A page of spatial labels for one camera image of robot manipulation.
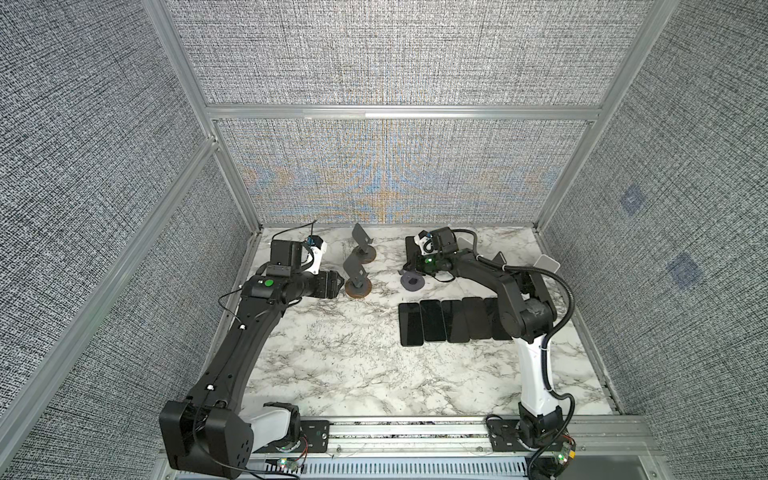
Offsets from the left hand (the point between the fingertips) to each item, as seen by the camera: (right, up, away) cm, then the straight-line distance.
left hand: (331, 278), depth 79 cm
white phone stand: (+66, +4, +16) cm, 68 cm away
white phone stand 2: (+36, +9, +4) cm, 37 cm away
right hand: (+21, +3, +22) cm, 31 cm away
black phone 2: (+36, -8, -22) cm, 42 cm away
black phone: (+22, -16, +15) cm, 31 cm away
